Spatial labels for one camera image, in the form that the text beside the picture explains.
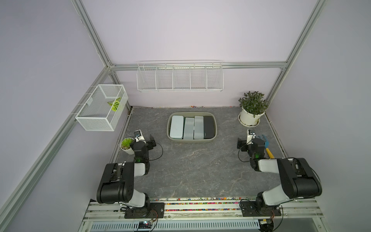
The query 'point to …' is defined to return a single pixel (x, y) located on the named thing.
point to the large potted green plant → (253, 105)
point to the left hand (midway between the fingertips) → (144, 137)
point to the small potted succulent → (125, 145)
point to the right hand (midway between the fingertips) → (245, 137)
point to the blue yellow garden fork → (266, 145)
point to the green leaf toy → (115, 104)
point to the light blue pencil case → (177, 127)
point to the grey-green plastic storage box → (192, 114)
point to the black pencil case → (208, 127)
